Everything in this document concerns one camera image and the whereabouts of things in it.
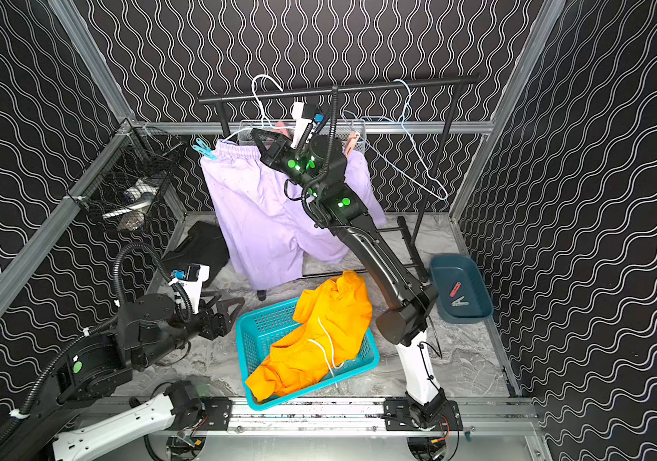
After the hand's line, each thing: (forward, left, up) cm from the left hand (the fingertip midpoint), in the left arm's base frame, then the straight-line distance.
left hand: (232, 294), depth 61 cm
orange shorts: (+8, -22, -23) cm, 33 cm away
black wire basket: (+41, +48, -6) cm, 63 cm away
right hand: (+25, -2, +23) cm, 34 cm away
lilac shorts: (+27, -2, -11) cm, 30 cm away
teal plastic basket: (+4, +1, -31) cm, 31 cm away
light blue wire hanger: (+63, -36, -1) cm, 73 cm away
